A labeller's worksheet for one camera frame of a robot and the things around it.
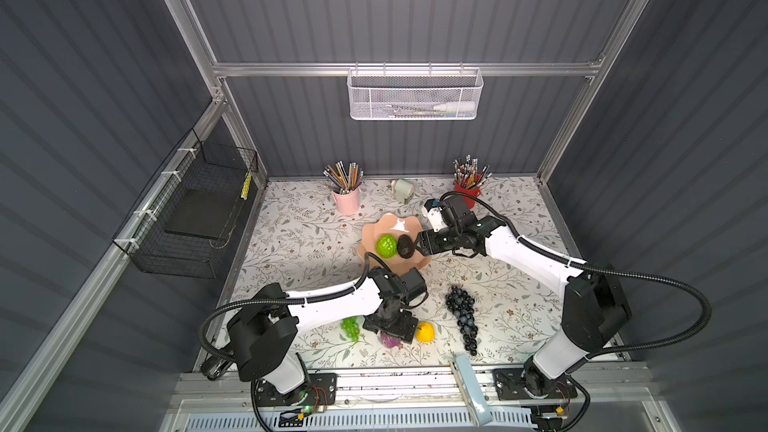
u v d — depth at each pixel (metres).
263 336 0.43
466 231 0.64
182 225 0.69
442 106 0.91
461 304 0.82
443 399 0.72
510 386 0.73
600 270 0.47
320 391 0.72
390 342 0.77
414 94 1.24
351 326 0.82
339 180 1.06
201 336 0.42
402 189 1.09
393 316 0.67
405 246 0.94
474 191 1.03
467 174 0.99
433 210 0.78
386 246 0.93
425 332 0.78
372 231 1.01
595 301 0.45
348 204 1.07
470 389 0.72
